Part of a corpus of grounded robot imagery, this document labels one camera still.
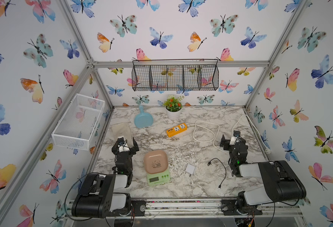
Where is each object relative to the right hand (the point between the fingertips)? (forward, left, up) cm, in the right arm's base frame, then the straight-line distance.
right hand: (233, 134), depth 89 cm
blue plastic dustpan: (+19, +62, -12) cm, 66 cm away
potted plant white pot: (+20, +39, +3) cm, 44 cm away
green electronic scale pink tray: (-18, +47, -8) cm, 51 cm away
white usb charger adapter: (-19, +26, -11) cm, 34 cm away
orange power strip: (+8, +35, -9) cm, 38 cm away
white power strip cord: (+10, +5, -10) cm, 15 cm away
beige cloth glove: (+7, +76, -10) cm, 77 cm away
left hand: (-7, +65, +2) cm, 66 cm away
